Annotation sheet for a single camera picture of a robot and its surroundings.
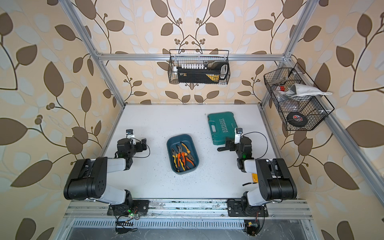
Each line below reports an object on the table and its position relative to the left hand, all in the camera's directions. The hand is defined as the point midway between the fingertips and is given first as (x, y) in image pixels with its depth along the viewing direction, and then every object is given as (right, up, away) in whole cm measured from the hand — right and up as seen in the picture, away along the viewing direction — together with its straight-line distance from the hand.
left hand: (138, 138), depth 94 cm
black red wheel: (+87, +12, -22) cm, 91 cm away
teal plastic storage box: (+28, -4, +3) cm, 29 cm away
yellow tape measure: (+70, -21, -12) cm, 74 cm away
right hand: (+62, +1, 0) cm, 62 cm away
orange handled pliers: (+29, -10, -3) cm, 31 cm away
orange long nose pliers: (+33, -12, -3) cm, 35 cm away
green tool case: (+56, +8, +8) cm, 57 cm away
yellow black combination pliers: (+24, -11, -3) cm, 27 cm away
